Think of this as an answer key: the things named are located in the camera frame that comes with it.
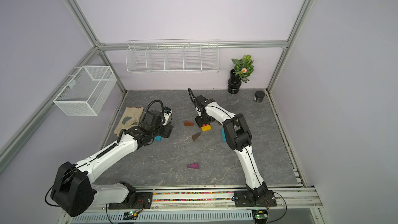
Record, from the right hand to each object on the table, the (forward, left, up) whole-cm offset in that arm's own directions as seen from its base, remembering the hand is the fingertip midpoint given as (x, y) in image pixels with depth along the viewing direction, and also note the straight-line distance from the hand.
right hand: (204, 121), depth 102 cm
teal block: (-22, +22, +20) cm, 37 cm away
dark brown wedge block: (-11, +6, -1) cm, 12 cm away
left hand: (-11, +20, +14) cm, 27 cm away
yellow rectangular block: (-6, -1, 0) cm, 6 cm away
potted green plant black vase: (+22, -25, +26) cm, 42 cm away
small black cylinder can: (+19, -40, +3) cm, 45 cm away
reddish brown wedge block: (-1, +11, -1) cm, 11 cm away
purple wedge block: (-29, +6, 0) cm, 30 cm away
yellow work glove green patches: (+3, +50, 0) cm, 50 cm away
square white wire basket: (+2, +64, +26) cm, 69 cm away
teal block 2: (-26, -8, +30) cm, 41 cm away
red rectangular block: (-6, 0, +6) cm, 9 cm away
